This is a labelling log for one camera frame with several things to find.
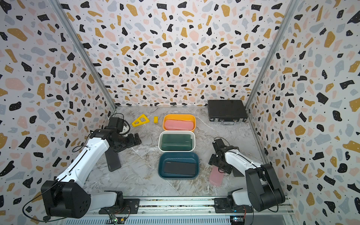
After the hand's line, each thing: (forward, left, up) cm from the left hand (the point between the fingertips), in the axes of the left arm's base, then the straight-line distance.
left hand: (135, 143), depth 82 cm
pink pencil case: (+23, -24, -13) cm, 36 cm away
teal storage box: (-3, -29, -14) cm, 32 cm away
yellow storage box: (+31, -24, -12) cm, 41 cm away
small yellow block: (+30, -5, -15) cm, 34 cm away
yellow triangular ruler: (+27, +6, -14) cm, 31 cm away
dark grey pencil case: (-10, -26, -14) cm, 31 cm away
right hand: (-8, -49, -16) cm, 52 cm away
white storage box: (+14, -23, -10) cm, 29 cm away
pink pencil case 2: (-16, -47, -15) cm, 52 cm away
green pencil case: (+9, -23, -15) cm, 29 cm away
